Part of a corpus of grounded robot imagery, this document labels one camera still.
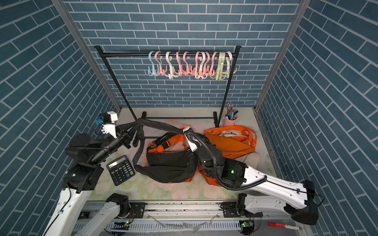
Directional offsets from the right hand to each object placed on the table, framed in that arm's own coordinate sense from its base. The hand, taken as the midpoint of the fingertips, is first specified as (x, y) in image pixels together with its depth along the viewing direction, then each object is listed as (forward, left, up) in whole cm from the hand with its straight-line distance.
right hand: (192, 134), depth 62 cm
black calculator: (-6, +43, -33) cm, 54 cm away
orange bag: (+6, +25, -25) cm, 36 cm away
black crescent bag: (-6, +13, -24) cm, 28 cm away
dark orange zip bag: (+16, +12, -34) cm, 39 cm away
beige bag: (0, -30, -18) cm, 35 cm away
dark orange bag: (-9, -10, -28) cm, 32 cm away
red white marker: (-25, -46, -34) cm, 63 cm away
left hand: (-1, +20, +7) cm, 21 cm away
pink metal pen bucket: (+32, -23, -26) cm, 47 cm away
